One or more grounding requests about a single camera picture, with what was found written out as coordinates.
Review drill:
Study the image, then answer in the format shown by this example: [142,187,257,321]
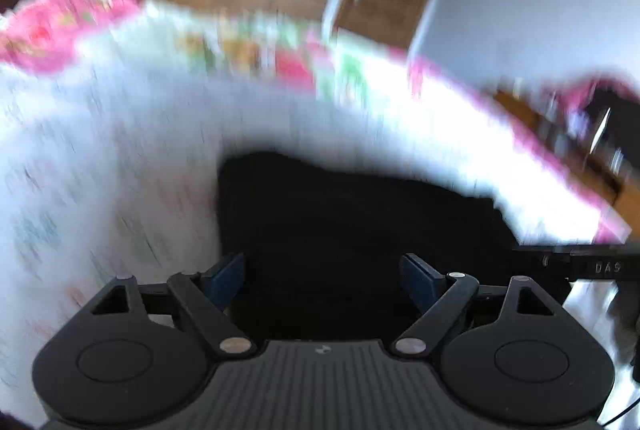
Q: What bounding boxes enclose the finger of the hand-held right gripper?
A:
[512,243,640,268]

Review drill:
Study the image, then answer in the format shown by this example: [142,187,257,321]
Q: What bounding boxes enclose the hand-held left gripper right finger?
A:
[391,253,566,358]

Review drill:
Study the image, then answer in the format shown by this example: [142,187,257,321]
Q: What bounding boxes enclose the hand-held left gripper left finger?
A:
[82,252,257,359]

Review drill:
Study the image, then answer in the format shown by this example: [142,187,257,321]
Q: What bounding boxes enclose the black pants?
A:
[217,151,571,341]

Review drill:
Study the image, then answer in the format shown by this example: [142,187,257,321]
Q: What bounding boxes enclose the wooden nightstand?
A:
[492,85,640,241]

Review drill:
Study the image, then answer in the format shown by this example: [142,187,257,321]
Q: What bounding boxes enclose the dark object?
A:
[580,77,640,156]

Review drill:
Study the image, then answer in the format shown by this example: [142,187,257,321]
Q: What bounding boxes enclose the white floral blanket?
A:
[0,0,640,426]

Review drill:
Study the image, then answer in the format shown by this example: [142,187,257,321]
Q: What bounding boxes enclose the pink cartoon printed bedsheet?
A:
[0,0,631,243]

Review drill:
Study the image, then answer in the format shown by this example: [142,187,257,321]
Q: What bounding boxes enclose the black cable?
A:
[597,402,640,426]

